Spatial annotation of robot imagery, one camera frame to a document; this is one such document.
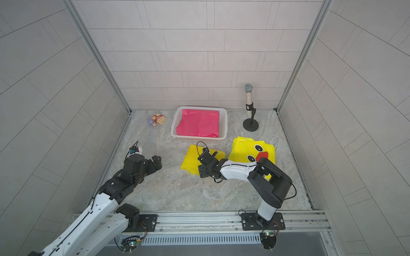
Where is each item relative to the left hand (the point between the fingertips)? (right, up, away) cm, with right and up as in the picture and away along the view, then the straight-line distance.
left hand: (158, 159), depth 80 cm
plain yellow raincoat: (+15, -5, +12) cm, 20 cm away
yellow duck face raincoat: (+48, +3, +15) cm, 50 cm away
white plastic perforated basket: (+34, +16, +19) cm, 42 cm away
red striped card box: (-9, +21, +29) cm, 37 cm away
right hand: (+23, -8, +10) cm, 27 cm away
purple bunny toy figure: (-14, +19, +26) cm, 35 cm away
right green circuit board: (+52, -33, -11) cm, 63 cm away
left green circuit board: (-7, -32, -15) cm, 36 cm away
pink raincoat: (+19, +18, +17) cm, 32 cm away
